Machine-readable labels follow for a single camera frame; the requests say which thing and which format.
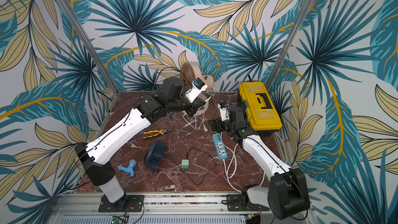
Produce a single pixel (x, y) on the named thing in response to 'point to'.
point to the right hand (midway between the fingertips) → (216, 119)
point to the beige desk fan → (190, 72)
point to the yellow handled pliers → (160, 131)
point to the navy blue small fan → (154, 155)
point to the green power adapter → (185, 165)
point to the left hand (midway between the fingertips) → (203, 104)
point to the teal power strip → (219, 146)
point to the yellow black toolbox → (262, 114)
